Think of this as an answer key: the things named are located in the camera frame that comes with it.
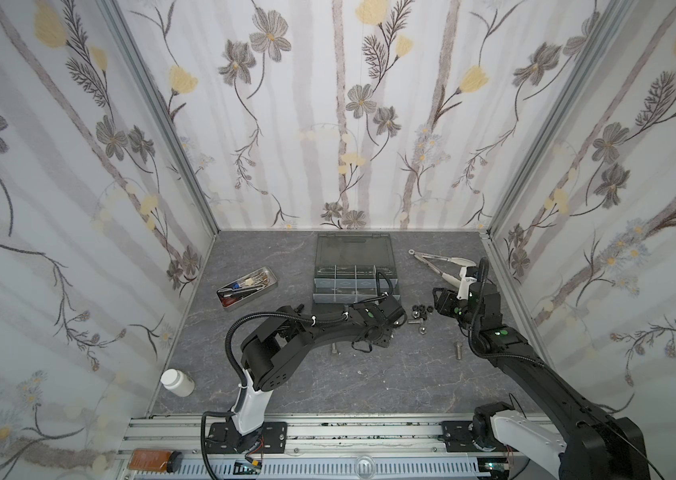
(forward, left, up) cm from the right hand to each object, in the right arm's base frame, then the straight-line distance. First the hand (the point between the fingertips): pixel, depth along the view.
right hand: (436, 285), depth 83 cm
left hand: (-7, +15, -16) cm, 23 cm away
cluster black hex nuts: (+1, 0, -18) cm, 18 cm away
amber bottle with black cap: (-42, +68, -14) cm, 81 cm away
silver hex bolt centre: (-13, +28, -17) cm, 36 cm away
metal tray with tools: (+7, +59, -19) cm, 63 cm away
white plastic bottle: (-26, +68, -11) cm, 73 cm away
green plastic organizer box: (+14, +23, -14) cm, 31 cm away
